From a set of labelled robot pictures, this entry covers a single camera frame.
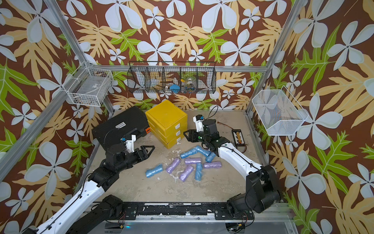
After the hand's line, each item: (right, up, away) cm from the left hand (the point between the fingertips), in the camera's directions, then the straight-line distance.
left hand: (152, 147), depth 74 cm
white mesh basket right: (+71, +18, +7) cm, 74 cm away
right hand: (+18, +8, +9) cm, 21 cm away
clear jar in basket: (+20, +40, +23) cm, 50 cm away
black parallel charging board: (+55, +3, +28) cm, 61 cm away
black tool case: (-22, +14, +31) cm, 40 cm away
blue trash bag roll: (-4, -17, +12) cm, 21 cm away
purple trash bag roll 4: (+35, -13, +14) cm, 40 cm away
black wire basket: (+6, +44, +23) cm, 50 cm away
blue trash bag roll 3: (+29, -6, +19) cm, 35 cm away
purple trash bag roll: (+11, -12, +16) cm, 23 cm away
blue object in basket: (+10, +36, +20) cm, 42 cm away
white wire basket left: (-41, +35, +11) cm, 55 cm away
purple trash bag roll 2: (+22, -11, +15) cm, 28 cm away
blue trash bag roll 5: (+25, -16, +11) cm, 32 cm away
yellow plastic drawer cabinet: (+6, +13, +10) cm, 17 cm away
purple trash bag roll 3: (+18, -17, +12) cm, 27 cm away
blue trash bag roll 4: (+33, -9, +17) cm, 38 cm away
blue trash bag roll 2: (+19, -7, +19) cm, 28 cm away
